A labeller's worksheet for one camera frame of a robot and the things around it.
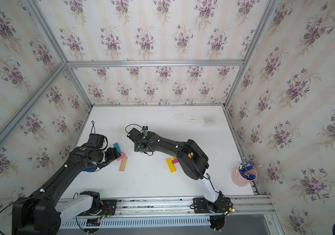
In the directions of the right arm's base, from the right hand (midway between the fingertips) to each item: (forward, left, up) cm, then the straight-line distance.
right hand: (144, 148), depth 90 cm
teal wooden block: (+4, +20, -4) cm, 21 cm away
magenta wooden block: (-7, -19, -4) cm, 21 cm away
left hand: (-9, +14, +3) cm, 17 cm away
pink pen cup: (-18, -54, +5) cm, 57 cm away
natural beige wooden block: (-9, +13, -5) cm, 16 cm away
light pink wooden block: (-4, +13, -2) cm, 14 cm away
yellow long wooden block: (-9, -17, -5) cm, 20 cm away
